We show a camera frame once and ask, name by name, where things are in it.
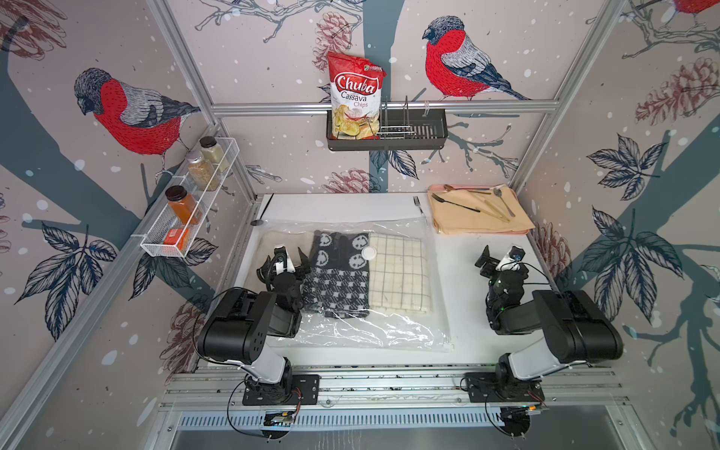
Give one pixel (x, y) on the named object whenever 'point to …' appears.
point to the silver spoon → (497, 191)
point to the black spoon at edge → (258, 222)
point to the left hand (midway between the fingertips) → (288, 247)
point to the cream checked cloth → (398, 275)
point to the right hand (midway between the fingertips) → (499, 248)
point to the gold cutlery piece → (501, 215)
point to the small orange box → (177, 236)
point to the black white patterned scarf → (338, 280)
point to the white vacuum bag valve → (368, 252)
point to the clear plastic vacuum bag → (390, 330)
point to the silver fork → (417, 202)
